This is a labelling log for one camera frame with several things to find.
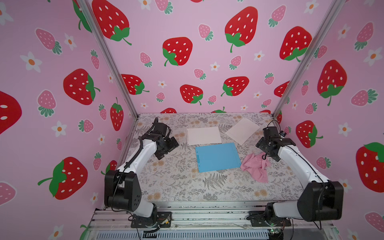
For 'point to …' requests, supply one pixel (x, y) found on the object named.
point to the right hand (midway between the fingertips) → (276, 150)
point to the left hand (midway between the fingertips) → (174, 148)
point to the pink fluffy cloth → (254, 163)
